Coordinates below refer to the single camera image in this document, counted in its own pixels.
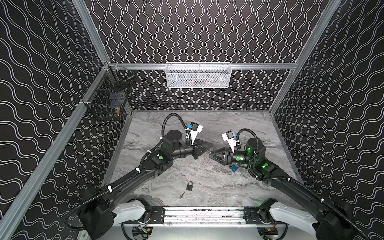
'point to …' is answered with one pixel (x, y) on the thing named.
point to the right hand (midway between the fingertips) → (210, 155)
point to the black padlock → (190, 187)
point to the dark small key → (181, 195)
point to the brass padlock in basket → (117, 110)
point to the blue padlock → (233, 168)
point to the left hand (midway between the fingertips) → (215, 146)
